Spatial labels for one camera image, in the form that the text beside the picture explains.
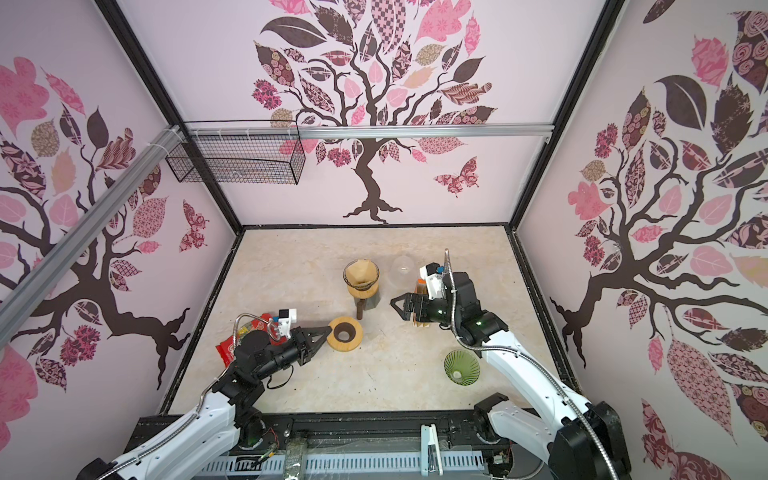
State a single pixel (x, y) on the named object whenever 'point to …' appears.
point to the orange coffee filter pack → (421, 288)
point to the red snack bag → (263, 323)
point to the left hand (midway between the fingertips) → (334, 336)
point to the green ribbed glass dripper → (462, 366)
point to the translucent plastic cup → (403, 270)
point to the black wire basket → (240, 152)
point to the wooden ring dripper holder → (363, 294)
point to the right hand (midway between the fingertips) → (403, 300)
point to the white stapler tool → (429, 436)
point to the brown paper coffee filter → (361, 271)
